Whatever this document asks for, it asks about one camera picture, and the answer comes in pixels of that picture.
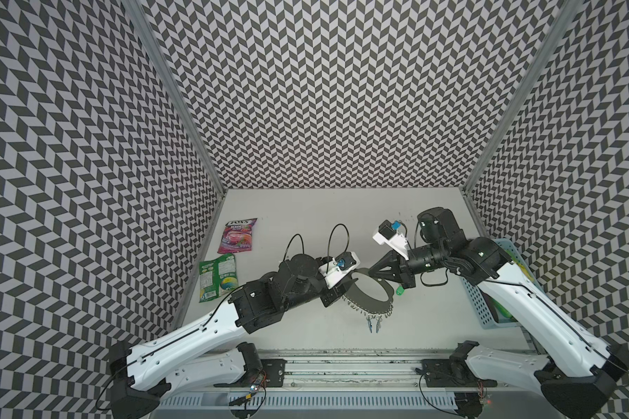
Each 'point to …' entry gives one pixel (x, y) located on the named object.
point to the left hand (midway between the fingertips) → (347, 273)
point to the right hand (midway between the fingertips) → (374, 278)
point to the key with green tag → (400, 290)
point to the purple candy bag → (237, 236)
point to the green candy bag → (217, 277)
